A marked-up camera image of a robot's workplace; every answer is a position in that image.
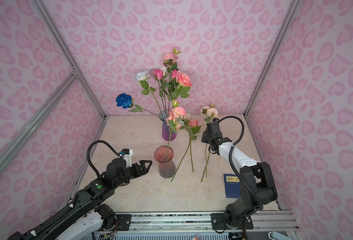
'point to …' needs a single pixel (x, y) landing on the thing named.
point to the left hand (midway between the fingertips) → (147, 162)
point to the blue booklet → (232, 185)
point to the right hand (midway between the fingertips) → (207, 133)
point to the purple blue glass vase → (163, 116)
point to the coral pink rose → (192, 129)
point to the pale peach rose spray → (210, 112)
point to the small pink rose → (173, 121)
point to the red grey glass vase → (166, 168)
